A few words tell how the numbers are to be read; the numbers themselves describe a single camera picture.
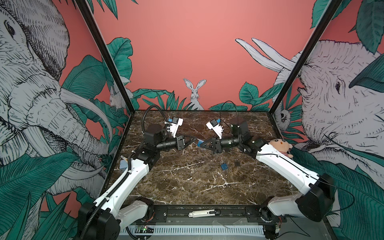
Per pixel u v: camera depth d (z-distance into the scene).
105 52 0.84
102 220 0.37
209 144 0.66
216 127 0.63
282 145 0.92
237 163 0.93
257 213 0.74
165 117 0.64
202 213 0.74
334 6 0.69
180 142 0.61
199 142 0.67
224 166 0.90
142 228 0.69
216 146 0.61
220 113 1.23
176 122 0.64
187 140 0.62
